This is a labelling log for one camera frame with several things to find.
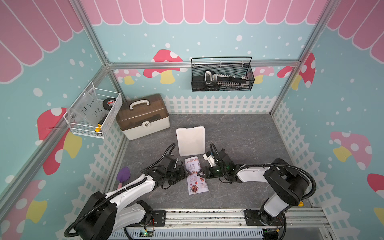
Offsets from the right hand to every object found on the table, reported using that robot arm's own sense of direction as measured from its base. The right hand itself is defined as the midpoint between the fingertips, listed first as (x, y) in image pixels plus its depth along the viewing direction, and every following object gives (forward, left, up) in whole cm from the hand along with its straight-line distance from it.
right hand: (199, 174), depth 85 cm
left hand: (-2, +7, 0) cm, 7 cm away
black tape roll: (+28, +48, +30) cm, 64 cm away
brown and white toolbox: (+32, +36, +16) cm, 51 cm away
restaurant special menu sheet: (-5, +1, -1) cm, 5 cm away
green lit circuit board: (-27, +26, -6) cm, 38 cm away
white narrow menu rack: (+18, +5, +7) cm, 20 cm away
